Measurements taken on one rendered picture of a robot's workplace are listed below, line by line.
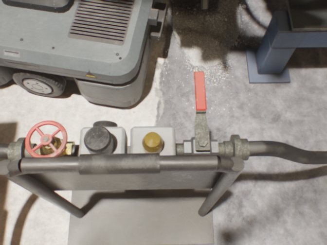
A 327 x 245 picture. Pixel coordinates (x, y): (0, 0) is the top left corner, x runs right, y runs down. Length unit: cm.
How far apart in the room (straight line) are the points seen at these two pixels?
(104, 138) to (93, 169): 9
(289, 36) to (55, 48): 66
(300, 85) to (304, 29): 27
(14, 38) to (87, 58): 22
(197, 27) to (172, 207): 65
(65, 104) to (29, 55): 26
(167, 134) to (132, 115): 53
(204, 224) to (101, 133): 56
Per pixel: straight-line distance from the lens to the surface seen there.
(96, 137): 62
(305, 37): 113
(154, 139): 61
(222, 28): 136
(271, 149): 69
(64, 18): 108
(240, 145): 67
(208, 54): 129
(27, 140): 65
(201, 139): 64
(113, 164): 53
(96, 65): 98
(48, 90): 119
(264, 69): 125
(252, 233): 111
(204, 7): 109
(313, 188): 119
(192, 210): 108
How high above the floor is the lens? 108
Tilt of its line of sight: 68 degrees down
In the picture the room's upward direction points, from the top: straight up
